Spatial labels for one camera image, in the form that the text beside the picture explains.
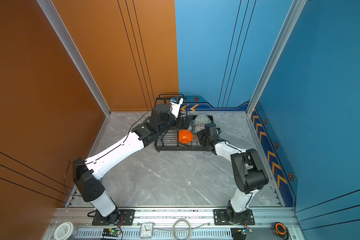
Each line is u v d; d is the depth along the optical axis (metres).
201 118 1.09
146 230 0.68
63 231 0.65
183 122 0.66
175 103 0.62
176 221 0.75
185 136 0.99
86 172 0.43
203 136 0.85
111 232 0.71
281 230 0.67
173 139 1.05
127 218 0.74
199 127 1.05
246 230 0.69
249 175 0.47
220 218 0.72
